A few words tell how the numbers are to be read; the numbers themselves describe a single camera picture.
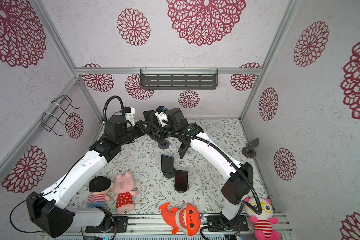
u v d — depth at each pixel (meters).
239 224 0.73
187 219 0.68
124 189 0.79
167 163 0.81
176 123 0.56
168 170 0.92
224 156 0.47
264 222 0.69
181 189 0.84
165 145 1.01
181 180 0.80
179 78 0.92
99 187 0.78
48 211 0.38
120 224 0.74
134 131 0.63
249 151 0.98
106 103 0.52
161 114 0.66
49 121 0.73
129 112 0.65
